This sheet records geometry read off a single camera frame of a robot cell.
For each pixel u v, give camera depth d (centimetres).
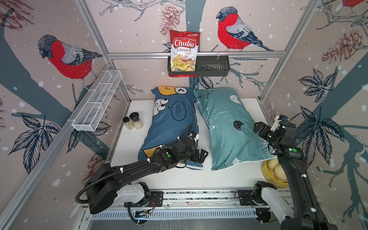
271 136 64
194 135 70
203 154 69
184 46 83
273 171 78
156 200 73
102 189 40
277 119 68
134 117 95
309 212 39
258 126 70
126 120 97
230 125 86
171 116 91
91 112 73
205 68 107
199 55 89
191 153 62
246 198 73
